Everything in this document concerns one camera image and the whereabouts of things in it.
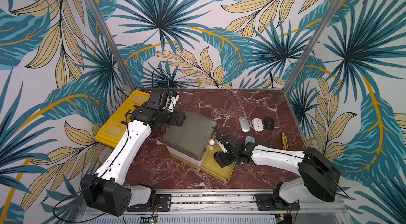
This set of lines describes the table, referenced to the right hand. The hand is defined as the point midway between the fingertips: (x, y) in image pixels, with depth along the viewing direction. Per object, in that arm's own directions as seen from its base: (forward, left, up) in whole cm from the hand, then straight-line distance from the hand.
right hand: (222, 155), depth 87 cm
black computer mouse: (+19, -32, +1) cm, 37 cm away
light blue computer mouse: (+9, -17, 0) cm, 19 cm away
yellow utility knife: (+5, -37, -1) cm, 37 cm away
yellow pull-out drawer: (-6, +6, -1) cm, 9 cm away
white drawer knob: (0, +6, +16) cm, 17 cm away
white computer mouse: (+19, -24, 0) cm, 31 cm away
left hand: (+11, +23, +21) cm, 33 cm away
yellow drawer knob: (0, +6, +9) cm, 11 cm away
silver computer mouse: (+20, -17, -1) cm, 26 cm away
